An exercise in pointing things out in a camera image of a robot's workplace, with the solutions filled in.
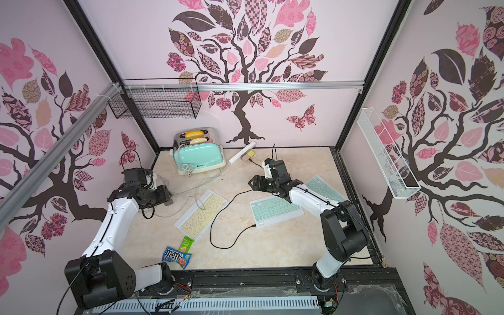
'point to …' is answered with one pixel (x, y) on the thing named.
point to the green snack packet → (186, 245)
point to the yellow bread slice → (193, 134)
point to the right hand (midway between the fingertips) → (254, 185)
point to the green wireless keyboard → (273, 210)
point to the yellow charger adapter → (251, 153)
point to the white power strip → (242, 151)
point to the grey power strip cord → (207, 180)
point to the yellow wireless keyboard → (201, 214)
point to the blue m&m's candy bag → (172, 254)
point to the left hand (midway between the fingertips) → (164, 199)
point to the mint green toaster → (197, 150)
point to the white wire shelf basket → (398, 175)
